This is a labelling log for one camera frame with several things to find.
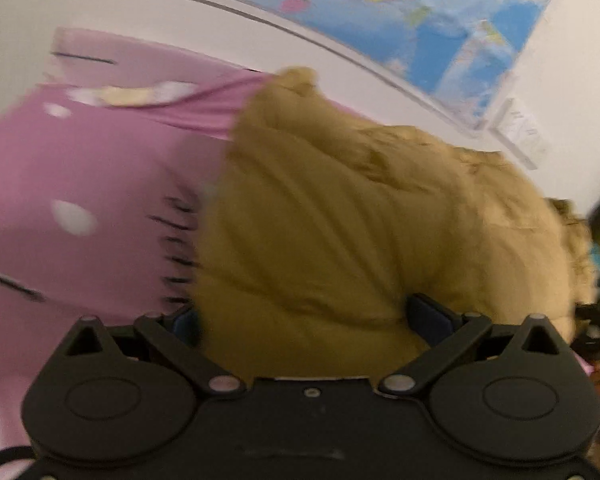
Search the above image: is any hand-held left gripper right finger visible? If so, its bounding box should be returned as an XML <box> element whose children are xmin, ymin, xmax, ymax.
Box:
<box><xmin>377</xmin><ymin>292</ymin><xmax>563</xmax><ymax>396</ymax></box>

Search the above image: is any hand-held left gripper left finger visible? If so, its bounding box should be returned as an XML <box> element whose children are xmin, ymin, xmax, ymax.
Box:
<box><xmin>67</xmin><ymin>305</ymin><xmax>243</xmax><ymax>398</ymax></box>

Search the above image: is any tan puffer jacket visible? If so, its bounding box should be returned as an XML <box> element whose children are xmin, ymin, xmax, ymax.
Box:
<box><xmin>192</xmin><ymin>66</ymin><xmax>598</xmax><ymax>381</ymax></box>

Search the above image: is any pink floral bedsheet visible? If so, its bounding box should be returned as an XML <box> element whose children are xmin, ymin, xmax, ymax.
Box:
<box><xmin>0</xmin><ymin>67</ymin><xmax>281</xmax><ymax>480</ymax></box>

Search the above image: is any light pink pillow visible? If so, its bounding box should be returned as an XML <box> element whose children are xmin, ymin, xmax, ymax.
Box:
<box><xmin>42</xmin><ymin>26</ymin><xmax>263</xmax><ymax>111</ymax></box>

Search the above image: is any colourful wall map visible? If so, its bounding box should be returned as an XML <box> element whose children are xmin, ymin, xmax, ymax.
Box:
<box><xmin>70</xmin><ymin>0</ymin><xmax>571</xmax><ymax>131</ymax></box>

